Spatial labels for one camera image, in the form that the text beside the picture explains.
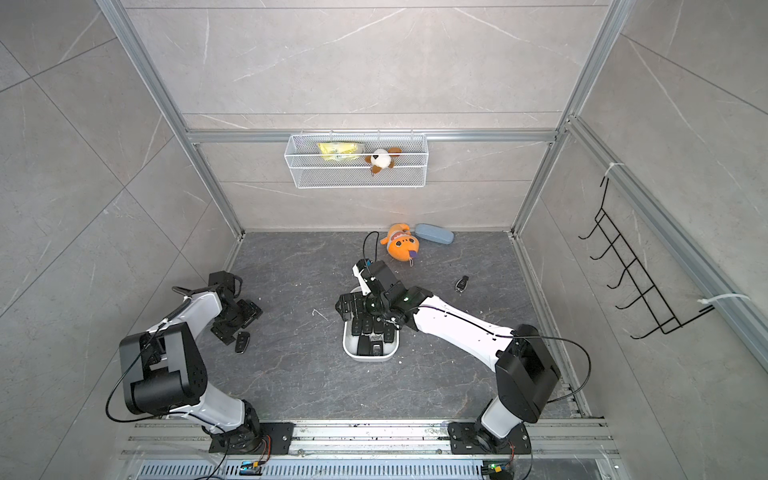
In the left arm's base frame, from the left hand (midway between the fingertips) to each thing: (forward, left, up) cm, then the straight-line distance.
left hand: (249, 319), depth 91 cm
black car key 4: (-5, -44, -2) cm, 44 cm away
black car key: (-7, +1, -2) cm, 7 cm away
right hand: (-3, -34, +13) cm, 36 cm away
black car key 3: (-2, -37, -2) cm, 37 cm away
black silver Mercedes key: (+13, -70, -3) cm, 71 cm away
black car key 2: (-2, -34, -2) cm, 34 cm away
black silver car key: (-10, -40, -3) cm, 41 cm away
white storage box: (-8, -32, -2) cm, 33 cm away
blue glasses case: (+37, -63, -3) cm, 73 cm away
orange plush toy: (+25, -49, +5) cm, 55 cm away
